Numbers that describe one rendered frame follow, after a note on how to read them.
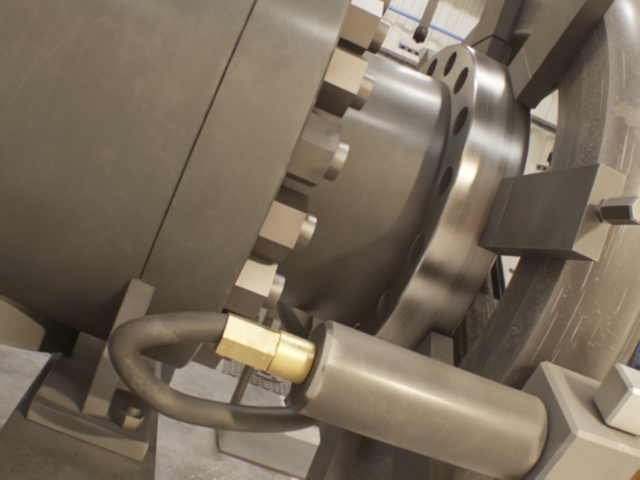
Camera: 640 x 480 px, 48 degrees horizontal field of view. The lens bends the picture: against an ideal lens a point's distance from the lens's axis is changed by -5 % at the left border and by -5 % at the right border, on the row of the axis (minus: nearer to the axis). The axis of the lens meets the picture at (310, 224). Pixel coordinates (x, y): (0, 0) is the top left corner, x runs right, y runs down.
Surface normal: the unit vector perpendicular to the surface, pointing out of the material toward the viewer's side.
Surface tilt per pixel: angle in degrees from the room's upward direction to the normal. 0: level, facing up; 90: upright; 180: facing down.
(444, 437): 108
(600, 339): 100
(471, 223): 89
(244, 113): 89
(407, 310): 120
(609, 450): 113
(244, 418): 71
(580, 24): 131
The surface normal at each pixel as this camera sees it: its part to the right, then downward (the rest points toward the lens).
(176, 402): 0.72, -0.05
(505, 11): 0.20, -0.01
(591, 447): 0.01, 0.41
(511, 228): -0.91, -0.37
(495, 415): 0.32, -0.36
